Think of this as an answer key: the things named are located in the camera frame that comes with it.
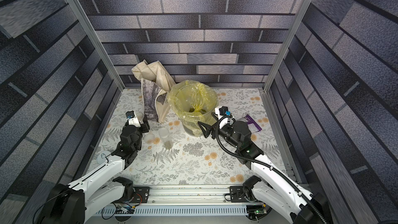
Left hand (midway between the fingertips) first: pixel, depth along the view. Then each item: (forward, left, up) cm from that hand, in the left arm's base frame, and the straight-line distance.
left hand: (141, 115), depth 82 cm
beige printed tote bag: (+15, -7, +8) cm, 19 cm away
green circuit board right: (-41, -59, -18) cm, 74 cm away
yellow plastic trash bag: (+12, -28, -3) cm, 30 cm away
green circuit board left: (-41, +2, -19) cm, 45 cm away
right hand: (-6, -34, +9) cm, 36 cm away
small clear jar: (-11, -14, -1) cm, 18 cm away
